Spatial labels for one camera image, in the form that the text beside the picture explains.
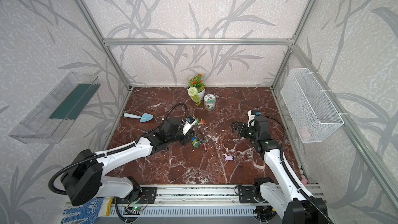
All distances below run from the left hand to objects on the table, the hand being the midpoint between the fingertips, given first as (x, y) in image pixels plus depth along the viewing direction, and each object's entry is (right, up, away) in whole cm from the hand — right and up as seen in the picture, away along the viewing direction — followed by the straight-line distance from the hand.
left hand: (195, 127), depth 83 cm
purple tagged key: (+18, -17, +2) cm, 25 cm away
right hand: (+23, +3, 0) cm, 24 cm away
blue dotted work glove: (-43, -34, -14) cm, 57 cm away
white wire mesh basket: (+50, +9, -21) cm, 55 cm away
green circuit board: (-26, -35, -13) cm, 46 cm away
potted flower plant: (-1, +23, +17) cm, 29 cm away
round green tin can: (+8, +14, +18) cm, 25 cm away
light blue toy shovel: (-36, +3, +19) cm, 41 cm away
